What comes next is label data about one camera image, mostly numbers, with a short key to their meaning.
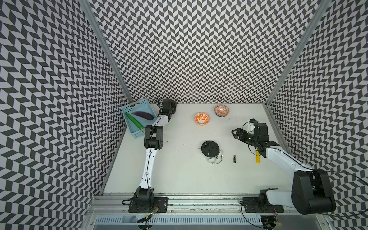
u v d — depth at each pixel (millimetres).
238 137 787
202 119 1079
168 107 971
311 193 414
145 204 663
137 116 1148
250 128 781
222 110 1118
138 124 1057
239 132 788
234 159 889
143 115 1156
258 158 889
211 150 887
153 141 762
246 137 768
